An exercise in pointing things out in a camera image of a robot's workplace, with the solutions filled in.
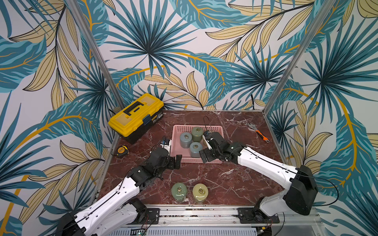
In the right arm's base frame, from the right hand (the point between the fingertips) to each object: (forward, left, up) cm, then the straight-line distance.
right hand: (207, 150), depth 82 cm
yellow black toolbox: (+20, +44, +4) cm, 48 cm away
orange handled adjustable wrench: (+26, -38, -13) cm, 48 cm away
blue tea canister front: (+5, +6, -4) cm, 9 cm away
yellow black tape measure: (+7, +52, -9) cm, 53 cm away
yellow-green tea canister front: (-21, +5, -5) cm, 22 cm away
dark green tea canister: (-20, +16, -5) cm, 26 cm away
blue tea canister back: (+11, +12, -5) cm, 17 cm away
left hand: (-4, +19, +2) cm, 19 cm away
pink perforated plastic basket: (+8, +18, -11) cm, 23 cm away
